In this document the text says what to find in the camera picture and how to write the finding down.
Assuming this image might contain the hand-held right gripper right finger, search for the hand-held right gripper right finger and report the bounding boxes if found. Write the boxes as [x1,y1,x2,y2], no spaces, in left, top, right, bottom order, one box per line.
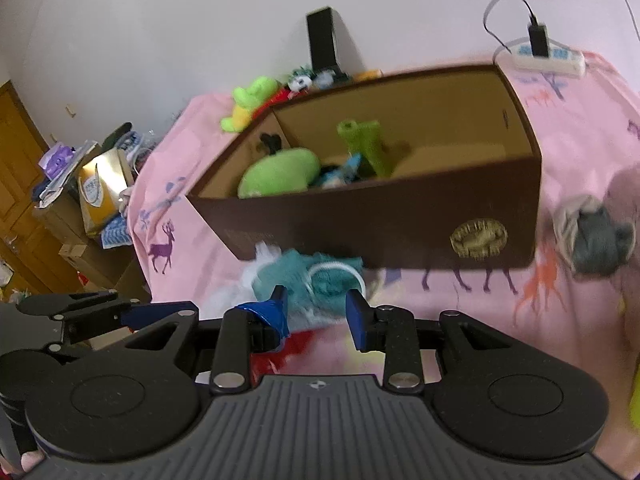
[346,290,516,393]

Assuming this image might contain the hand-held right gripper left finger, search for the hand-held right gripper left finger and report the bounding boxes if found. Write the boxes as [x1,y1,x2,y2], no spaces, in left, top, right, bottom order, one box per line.
[117,285,292,395]

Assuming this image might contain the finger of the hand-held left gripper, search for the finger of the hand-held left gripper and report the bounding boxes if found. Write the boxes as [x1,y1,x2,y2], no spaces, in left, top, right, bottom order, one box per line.
[46,301,199,357]
[15,289,122,322]

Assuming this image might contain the white cloth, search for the white cloth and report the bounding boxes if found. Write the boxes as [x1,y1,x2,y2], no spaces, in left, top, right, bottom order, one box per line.
[207,241,281,317]

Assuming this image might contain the teal knit cloth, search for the teal knit cloth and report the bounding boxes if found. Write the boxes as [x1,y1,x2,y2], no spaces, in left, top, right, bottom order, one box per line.
[251,250,367,322]

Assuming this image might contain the brown cardboard box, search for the brown cardboard box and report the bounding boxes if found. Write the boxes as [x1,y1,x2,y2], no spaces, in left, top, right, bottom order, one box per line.
[186,64,543,272]

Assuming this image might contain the round green plush toy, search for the round green plush toy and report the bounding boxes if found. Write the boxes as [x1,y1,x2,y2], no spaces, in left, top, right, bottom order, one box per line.
[237,133,322,199]

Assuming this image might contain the green sock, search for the green sock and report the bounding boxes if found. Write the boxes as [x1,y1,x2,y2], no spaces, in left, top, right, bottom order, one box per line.
[336,119,397,179]

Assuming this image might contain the red cloth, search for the red cloth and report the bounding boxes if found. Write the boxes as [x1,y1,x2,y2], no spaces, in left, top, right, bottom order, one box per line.
[250,331,313,378]

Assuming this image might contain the cardboard carton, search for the cardboard carton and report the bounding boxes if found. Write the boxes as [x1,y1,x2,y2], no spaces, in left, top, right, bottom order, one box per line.
[31,190,151,306]

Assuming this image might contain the blue patterned cloth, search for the blue patterned cloth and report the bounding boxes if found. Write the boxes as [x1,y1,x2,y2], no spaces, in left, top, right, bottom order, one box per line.
[100,214,133,249]

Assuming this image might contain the gold paper bag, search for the gold paper bag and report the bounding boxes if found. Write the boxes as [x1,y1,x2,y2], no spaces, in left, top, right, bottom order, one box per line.
[77,148,136,239]

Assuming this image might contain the purple packet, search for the purple packet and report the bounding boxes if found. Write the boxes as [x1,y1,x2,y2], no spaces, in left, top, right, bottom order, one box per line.
[38,142,77,179]

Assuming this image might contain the wooden door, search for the wooden door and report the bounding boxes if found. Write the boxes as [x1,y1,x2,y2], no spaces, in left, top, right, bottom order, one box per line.
[0,80,81,306]

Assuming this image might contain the red plush toy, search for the red plush toy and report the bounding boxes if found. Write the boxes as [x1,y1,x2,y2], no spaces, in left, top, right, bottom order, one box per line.
[259,87,297,112]

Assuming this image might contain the bright green frog plush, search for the bright green frog plush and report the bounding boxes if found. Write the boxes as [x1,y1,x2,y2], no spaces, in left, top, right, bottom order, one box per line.
[220,76,282,135]

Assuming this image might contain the panda plush toy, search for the panda plush toy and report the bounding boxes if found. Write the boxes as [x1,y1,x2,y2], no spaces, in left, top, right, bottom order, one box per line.
[287,66,336,92]

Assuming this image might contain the black phone stand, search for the black phone stand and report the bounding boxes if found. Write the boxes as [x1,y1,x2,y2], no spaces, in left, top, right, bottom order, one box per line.
[310,64,352,82]

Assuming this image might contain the black smartphone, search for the black smartphone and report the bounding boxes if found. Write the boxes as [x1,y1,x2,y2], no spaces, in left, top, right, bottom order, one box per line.
[306,7,339,71]

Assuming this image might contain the pink printed bedsheet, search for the pink printed bedsheet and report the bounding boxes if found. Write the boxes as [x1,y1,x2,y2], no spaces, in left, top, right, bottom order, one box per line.
[125,50,640,476]

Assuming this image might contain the pink plush toy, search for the pink plush toy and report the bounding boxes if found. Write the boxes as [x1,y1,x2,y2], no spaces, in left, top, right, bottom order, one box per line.
[609,164,640,321]

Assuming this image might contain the white power strip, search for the white power strip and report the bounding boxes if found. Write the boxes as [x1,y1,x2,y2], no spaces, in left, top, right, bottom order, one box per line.
[509,42,587,79]

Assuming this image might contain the black charger plug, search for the black charger plug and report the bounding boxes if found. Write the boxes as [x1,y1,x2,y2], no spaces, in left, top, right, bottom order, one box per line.
[528,23,550,57]

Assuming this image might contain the black charging cable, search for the black charging cable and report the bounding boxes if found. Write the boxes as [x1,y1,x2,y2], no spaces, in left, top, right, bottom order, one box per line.
[483,0,540,57]

